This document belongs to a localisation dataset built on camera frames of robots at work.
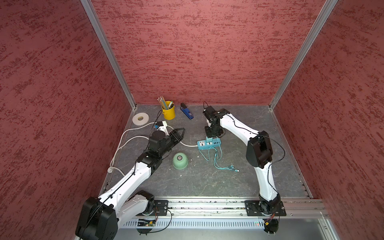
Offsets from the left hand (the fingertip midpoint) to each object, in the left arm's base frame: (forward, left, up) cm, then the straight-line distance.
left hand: (183, 133), depth 79 cm
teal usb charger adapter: (+5, -15, -16) cm, 22 cm away
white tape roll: (+27, +36, -21) cm, 50 cm away
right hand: (+6, -17, -14) cm, 22 cm away
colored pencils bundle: (+30, +17, -7) cm, 35 cm away
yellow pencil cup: (+27, +13, -15) cm, 33 cm away
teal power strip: (+4, -12, -18) cm, 22 cm away
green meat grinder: (-11, +2, -10) cm, 15 cm away
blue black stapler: (+34, +2, -18) cm, 39 cm away
